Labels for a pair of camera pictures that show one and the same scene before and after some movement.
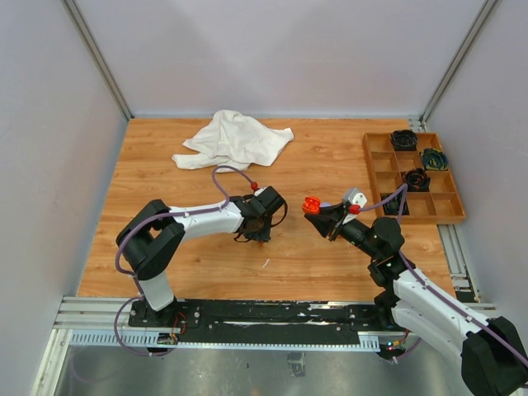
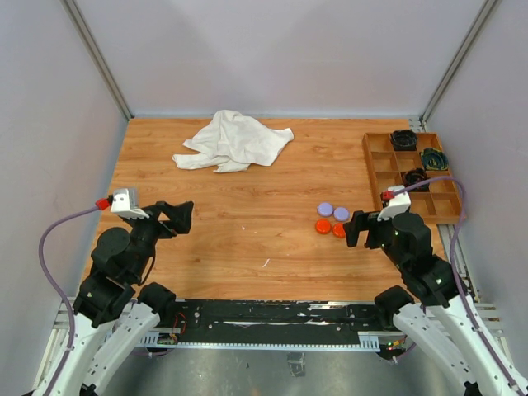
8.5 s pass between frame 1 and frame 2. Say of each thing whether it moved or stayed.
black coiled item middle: stayed
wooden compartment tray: stayed
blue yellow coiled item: stayed
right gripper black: moved
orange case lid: moved
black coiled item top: stayed
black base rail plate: stayed
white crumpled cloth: stayed
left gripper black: moved
